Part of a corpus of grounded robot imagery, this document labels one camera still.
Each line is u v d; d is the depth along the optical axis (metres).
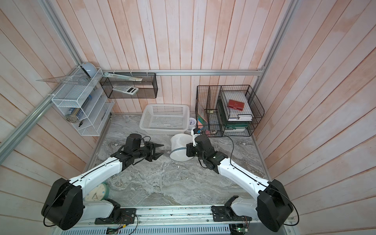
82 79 0.87
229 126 0.98
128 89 0.98
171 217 0.75
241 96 1.04
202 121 1.10
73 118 0.77
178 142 0.86
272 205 0.40
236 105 0.95
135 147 0.67
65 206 0.41
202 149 0.62
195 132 0.72
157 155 0.78
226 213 0.65
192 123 1.11
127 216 0.73
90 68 0.84
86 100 0.76
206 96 1.14
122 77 0.92
